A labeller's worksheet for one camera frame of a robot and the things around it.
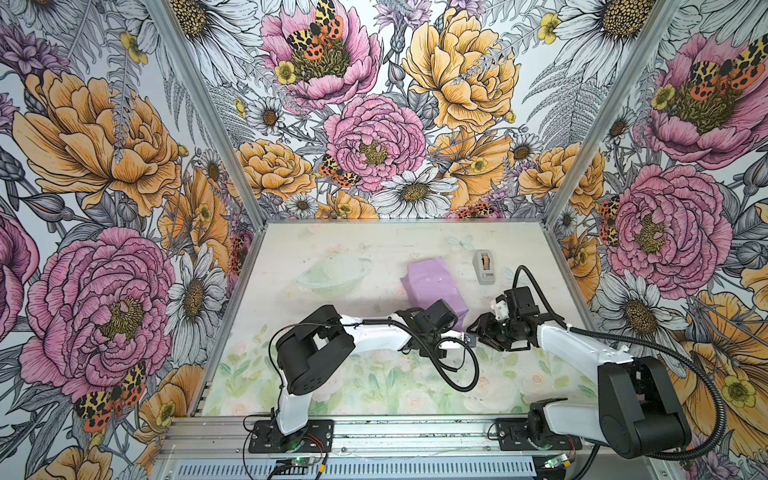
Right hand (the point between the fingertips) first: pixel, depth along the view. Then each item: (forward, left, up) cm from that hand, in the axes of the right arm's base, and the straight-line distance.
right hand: (473, 341), depth 87 cm
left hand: (+1, +10, -2) cm, 10 cm away
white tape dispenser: (+27, -9, 0) cm, 28 cm away
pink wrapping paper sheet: (+18, +11, +5) cm, 21 cm away
